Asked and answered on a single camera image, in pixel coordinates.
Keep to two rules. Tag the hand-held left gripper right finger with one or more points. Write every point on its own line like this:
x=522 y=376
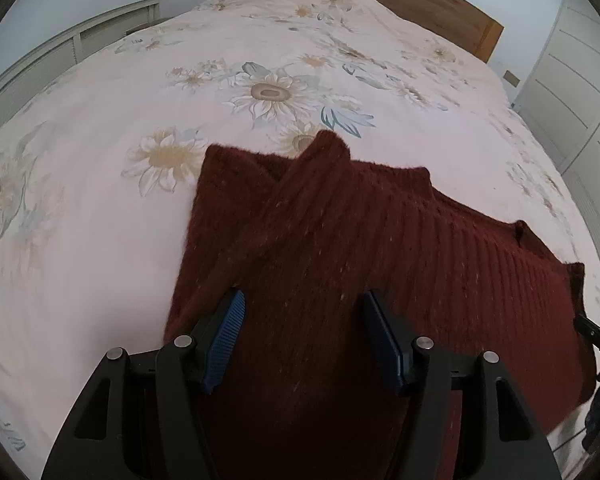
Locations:
x=382 y=340

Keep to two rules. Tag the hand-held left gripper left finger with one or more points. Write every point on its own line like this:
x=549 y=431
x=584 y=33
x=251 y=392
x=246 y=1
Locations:
x=225 y=340

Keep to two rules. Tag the dark red knitted sweater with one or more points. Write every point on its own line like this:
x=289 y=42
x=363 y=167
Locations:
x=330 y=260

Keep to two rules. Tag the floral pink duvet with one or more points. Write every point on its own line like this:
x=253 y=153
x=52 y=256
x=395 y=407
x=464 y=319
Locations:
x=105 y=210

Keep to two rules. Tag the white low slatted cabinet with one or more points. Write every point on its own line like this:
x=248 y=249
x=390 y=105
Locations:
x=55 y=55

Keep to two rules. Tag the wooden headboard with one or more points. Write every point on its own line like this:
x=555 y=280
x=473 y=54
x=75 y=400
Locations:
x=430 y=5

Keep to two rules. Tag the wall switch plate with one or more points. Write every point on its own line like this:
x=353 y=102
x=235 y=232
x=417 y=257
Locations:
x=511 y=78

